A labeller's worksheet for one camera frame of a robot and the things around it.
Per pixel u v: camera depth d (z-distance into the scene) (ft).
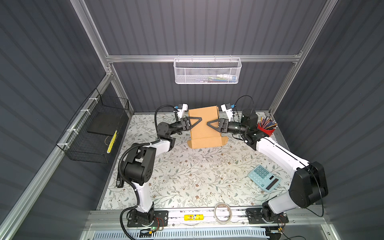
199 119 2.37
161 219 2.37
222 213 2.51
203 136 2.37
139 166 1.69
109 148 2.23
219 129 2.18
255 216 2.41
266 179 2.77
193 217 2.38
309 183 1.40
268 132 3.10
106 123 2.46
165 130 2.20
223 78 2.99
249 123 2.01
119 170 1.56
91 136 2.40
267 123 3.16
